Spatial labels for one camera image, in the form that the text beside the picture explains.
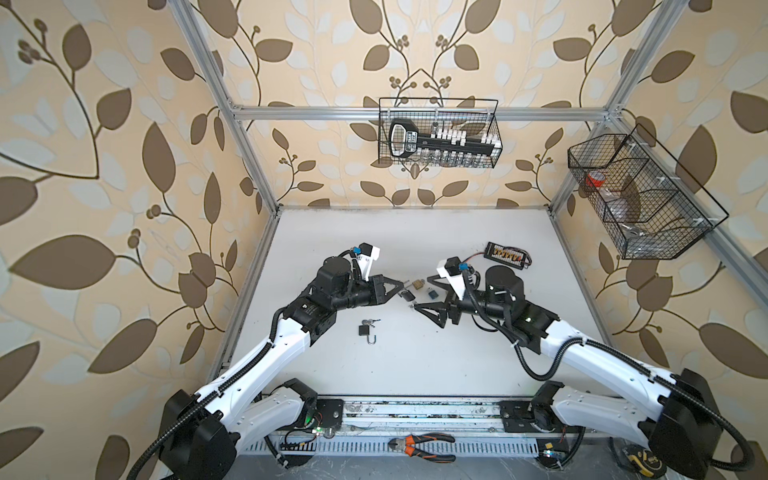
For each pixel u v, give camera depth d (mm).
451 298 630
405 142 847
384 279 686
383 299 677
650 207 732
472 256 1069
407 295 735
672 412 398
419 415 755
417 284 980
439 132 823
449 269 611
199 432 382
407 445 701
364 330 886
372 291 649
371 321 909
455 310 617
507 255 1050
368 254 687
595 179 886
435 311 630
